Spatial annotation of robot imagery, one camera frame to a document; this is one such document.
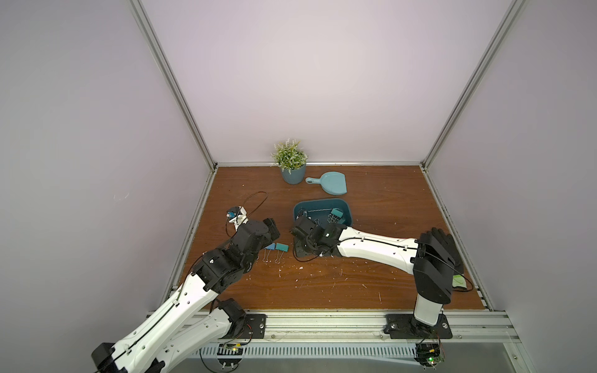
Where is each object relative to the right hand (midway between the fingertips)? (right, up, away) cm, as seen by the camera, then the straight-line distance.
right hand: (297, 240), depth 82 cm
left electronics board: (-21, -32, -10) cm, 40 cm away
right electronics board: (+40, -31, -13) cm, 52 cm away
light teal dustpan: (+16, +21, +31) cm, 41 cm away
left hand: (-9, +7, -9) cm, 15 cm away
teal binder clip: (-7, -5, +8) cm, 11 cm away
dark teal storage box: (+11, +8, +21) cm, 25 cm away
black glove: (+60, -3, +9) cm, 60 cm away
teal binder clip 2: (+16, +6, +18) cm, 25 cm away
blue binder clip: (-12, -6, +8) cm, 16 cm away
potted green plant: (-4, +32, +19) cm, 37 cm away
